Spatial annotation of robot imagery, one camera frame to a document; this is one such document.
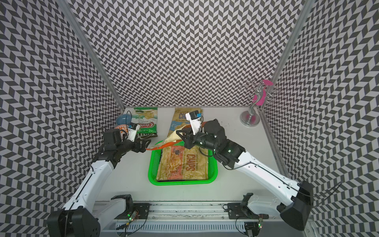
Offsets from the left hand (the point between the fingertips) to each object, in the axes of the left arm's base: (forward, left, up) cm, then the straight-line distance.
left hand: (142, 139), depth 82 cm
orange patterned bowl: (+18, +21, -12) cm, 30 cm away
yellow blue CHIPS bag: (+25, -18, -13) cm, 34 cm away
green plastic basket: (-11, -6, -7) cm, 15 cm away
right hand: (-8, -23, +16) cm, 29 cm away
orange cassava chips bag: (-9, -21, +16) cm, 28 cm away
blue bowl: (+25, +26, -13) cm, 38 cm away
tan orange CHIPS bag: (-9, -19, -11) cm, 24 cm away
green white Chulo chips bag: (+27, +7, -14) cm, 31 cm away
